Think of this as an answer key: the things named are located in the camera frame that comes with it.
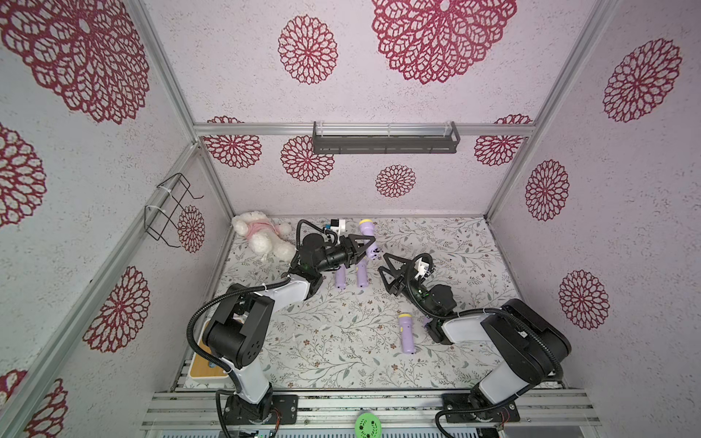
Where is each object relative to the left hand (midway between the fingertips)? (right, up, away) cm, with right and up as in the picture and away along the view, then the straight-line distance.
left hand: (375, 242), depth 79 cm
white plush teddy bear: (-36, +2, +13) cm, 38 cm away
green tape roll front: (-3, -46, -12) cm, 47 cm away
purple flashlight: (-3, +4, +2) cm, 5 cm away
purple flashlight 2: (-11, -12, +19) cm, 25 cm away
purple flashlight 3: (-3, -12, +20) cm, 23 cm away
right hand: (+1, -6, -3) cm, 7 cm away
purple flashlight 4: (+10, -26, +6) cm, 29 cm away
